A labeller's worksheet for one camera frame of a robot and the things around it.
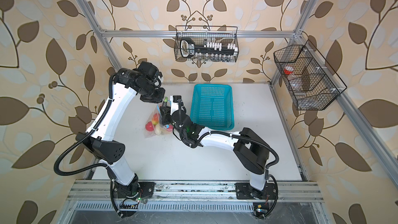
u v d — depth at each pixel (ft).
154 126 2.99
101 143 1.40
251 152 1.50
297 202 2.47
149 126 3.00
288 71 2.68
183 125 1.89
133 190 2.18
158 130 2.99
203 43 2.64
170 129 2.42
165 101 2.47
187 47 2.72
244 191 2.37
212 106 3.55
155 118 2.66
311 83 2.42
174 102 2.22
